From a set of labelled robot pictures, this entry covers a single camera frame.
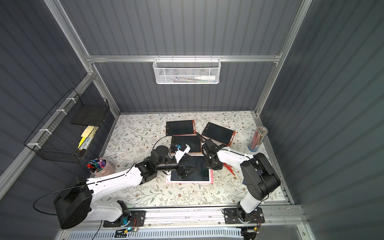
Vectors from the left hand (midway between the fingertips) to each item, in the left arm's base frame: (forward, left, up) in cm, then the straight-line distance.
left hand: (196, 167), depth 72 cm
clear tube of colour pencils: (+21, -37, 0) cm, 43 cm away
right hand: (+9, -10, -18) cm, 22 cm away
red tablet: (+40, +12, -19) cm, 46 cm away
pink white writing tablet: (+4, -5, -19) cm, 20 cm away
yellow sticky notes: (+14, +55, +10) cm, 58 cm away
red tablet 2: (+29, +2, -19) cm, 35 cm away
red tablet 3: (+35, -17, -19) cm, 43 cm away
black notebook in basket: (+26, +59, +10) cm, 65 cm away
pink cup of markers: (+4, +52, -8) cm, 53 cm away
